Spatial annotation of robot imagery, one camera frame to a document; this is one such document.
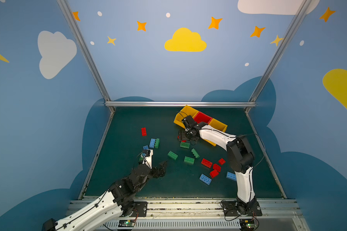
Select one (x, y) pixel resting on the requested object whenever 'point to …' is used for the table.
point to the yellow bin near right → (218, 125)
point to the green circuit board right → (247, 224)
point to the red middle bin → (200, 117)
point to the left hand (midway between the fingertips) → (162, 161)
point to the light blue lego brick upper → (152, 143)
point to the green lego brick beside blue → (157, 143)
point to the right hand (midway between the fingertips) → (185, 135)
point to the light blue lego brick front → (205, 179)
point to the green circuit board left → (126, 223)
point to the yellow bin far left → (185, 111)
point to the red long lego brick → (206, 162)
